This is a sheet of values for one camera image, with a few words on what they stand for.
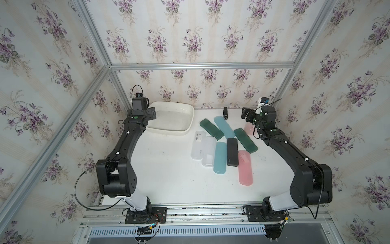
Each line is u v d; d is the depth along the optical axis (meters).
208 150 0.98
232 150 0.96
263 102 0.72
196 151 0.98
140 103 0.64
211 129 1.07
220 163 0.91
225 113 1.14
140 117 0.61
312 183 0.43
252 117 0.76
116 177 0.44
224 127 1.09
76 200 0.37
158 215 0.73
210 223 0.72
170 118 1.17
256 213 0.73
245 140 1.01
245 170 0.89
